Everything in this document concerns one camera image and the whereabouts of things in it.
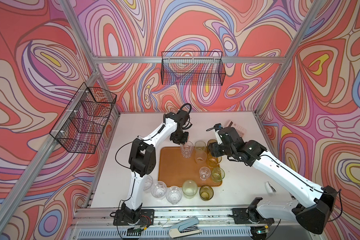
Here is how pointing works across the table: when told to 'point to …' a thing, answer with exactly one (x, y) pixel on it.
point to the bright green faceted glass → (217, 174)
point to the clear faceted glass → (187, 149)
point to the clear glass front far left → (148, 184)
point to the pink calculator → (241, 130)
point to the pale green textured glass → (200, 144)
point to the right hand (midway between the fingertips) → (215, 149)
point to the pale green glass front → (189, 189)
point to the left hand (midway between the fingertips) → (185, 142)
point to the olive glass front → (206, 192)
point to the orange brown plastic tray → (174, 169)
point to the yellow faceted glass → (213, 162)
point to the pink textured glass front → (200, 156)
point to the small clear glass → (204, 173)
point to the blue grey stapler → (186, 228)
